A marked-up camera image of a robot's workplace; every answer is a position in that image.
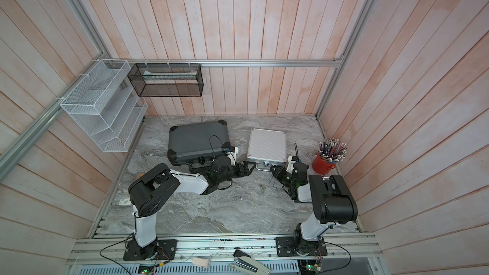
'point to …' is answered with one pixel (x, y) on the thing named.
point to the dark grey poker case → (197, 143)
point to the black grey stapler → (242, 261)
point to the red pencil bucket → (321, 167)
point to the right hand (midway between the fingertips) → (271, 167)
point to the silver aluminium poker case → (267, 148)
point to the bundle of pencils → (331, 149)
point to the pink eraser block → (201, 262)
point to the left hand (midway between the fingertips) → (251, 167)
